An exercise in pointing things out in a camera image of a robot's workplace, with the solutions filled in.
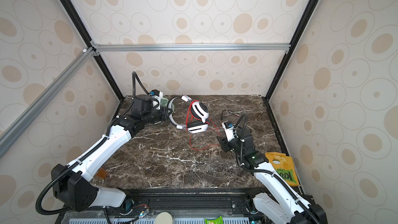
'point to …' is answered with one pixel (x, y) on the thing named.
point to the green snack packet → (218, 220)
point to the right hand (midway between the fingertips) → (223, 134)
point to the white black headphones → (199, 113)
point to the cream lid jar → (163, 218)
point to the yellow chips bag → (284, 165)
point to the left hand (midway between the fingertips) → (175, 107)
